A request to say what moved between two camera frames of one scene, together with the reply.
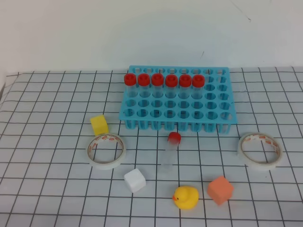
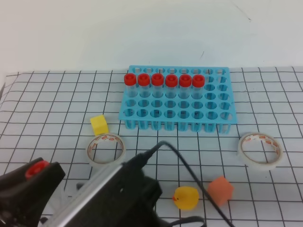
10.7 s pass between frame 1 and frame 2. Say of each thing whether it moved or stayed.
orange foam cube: stayed
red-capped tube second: stayed
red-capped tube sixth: stayed
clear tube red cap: moved
